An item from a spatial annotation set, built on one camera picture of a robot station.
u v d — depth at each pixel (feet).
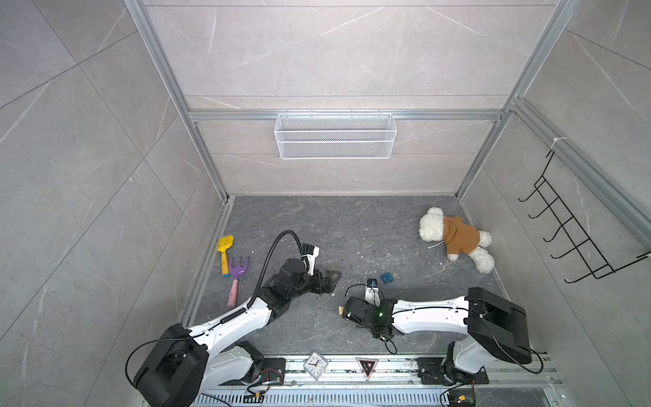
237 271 3.04
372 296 2.50
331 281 2.39
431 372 2.38
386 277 3.04
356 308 2.13
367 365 2.44
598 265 1.90
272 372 2.40
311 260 2.43
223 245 3.30
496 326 1.40
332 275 2.40
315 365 2.40
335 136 3.30
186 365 1.31
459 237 3.15
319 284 2.34
